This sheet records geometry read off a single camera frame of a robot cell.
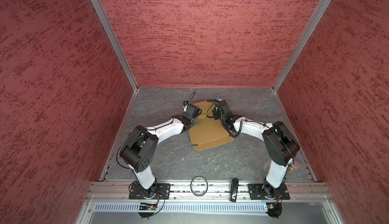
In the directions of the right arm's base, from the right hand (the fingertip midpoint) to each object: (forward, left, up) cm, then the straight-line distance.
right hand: (216, 109), depth 95 cm
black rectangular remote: (-45, -4, -7) cm, 45 cm away
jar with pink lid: (-35, -37, -1) cm, 51 cm away
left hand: (-6, +16, -3) cm, 18 cm away
